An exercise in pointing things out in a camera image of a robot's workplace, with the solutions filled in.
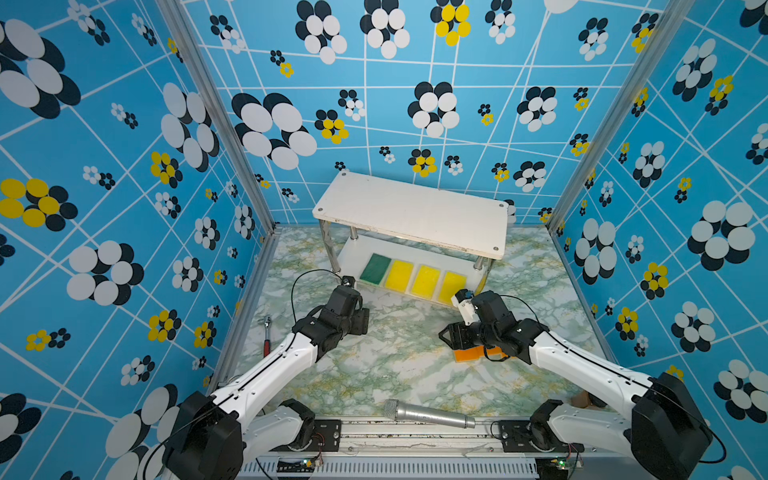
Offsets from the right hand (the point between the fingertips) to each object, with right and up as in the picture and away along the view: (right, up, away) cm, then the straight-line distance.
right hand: (449, 333), depth 83 cm
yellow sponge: (-14, +15, +14) cm, 25 cm away
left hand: (-26, +6, +1) cm, 27 cm away
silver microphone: (-15, -17, -9) cm, 24 cm away
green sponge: (-22, +17, +15) cm, 32 cm away
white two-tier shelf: (-4, +28, -11) cm, 30 cm away
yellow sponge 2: (-5, +13, +12) cm, 19 cm away
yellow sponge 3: (+3, +13, +13) cm, 18 cm away
